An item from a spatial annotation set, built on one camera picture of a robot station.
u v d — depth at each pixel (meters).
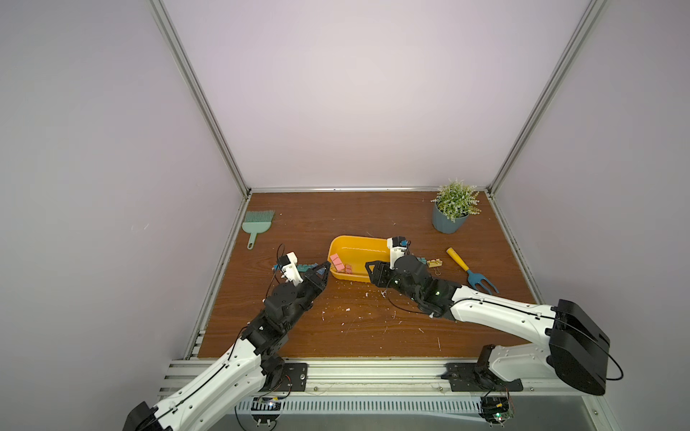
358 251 1.00
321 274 0.94
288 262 0.69
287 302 0.56
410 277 0.59
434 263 0.95
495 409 0.69
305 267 0.72
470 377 0.73
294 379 0.73
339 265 0.76
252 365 0.53
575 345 0.40
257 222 1.10
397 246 0.71
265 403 0.71
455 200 0.94
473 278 0.92
